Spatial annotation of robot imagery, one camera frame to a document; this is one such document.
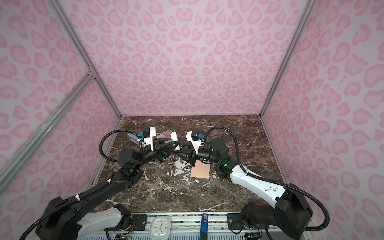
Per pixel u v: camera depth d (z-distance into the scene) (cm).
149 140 57
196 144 59
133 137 103
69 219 39
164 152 59
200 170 90
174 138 60
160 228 69
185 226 72
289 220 39
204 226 70
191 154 60
